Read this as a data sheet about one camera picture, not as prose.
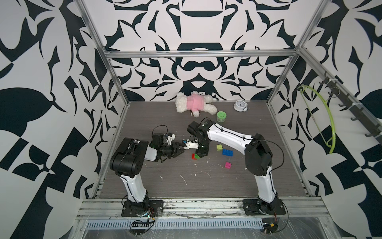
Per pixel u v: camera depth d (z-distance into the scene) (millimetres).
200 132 649
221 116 1049
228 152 940
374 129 502
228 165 870
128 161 496
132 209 685
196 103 1081
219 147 939
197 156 852
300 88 889
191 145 797
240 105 1139
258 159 523
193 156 876
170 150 853
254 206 743
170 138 913
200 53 944
